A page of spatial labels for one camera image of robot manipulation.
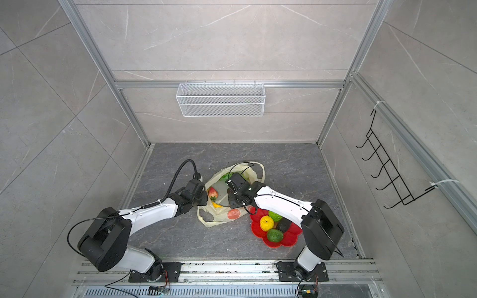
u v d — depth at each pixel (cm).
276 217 84
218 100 101
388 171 68
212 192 92
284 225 82
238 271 75
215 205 89
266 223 82
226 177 97
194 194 70
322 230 46
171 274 73
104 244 43
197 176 82
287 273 73
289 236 80
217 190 95
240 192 64
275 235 78
